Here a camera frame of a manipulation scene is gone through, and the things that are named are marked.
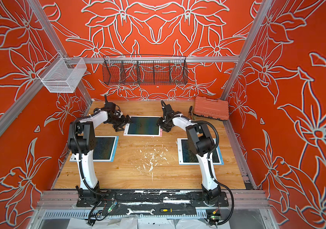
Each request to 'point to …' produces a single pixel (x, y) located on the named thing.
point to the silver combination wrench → (130, 211)
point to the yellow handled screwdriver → (170, 210)
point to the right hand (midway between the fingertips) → (158, 125)
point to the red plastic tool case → (213, 108)
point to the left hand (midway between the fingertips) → (129, 124)
